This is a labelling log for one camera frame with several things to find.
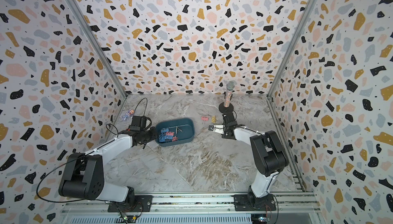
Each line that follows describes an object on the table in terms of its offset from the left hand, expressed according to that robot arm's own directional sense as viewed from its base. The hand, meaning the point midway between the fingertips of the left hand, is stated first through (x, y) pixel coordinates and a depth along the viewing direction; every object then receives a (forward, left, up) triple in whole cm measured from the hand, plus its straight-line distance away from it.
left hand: (159, 132), depth 92 cm
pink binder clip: (+14, -28, -5) cm, 31 cm away
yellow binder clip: (+14, -34, -6) cm, 37 cm away
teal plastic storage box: (+3, -8, -5) cm, 10 cm away
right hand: (+7, -42, -3) cm, 43 cm away
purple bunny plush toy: (+18, +25, -5) cm, 31 cm away
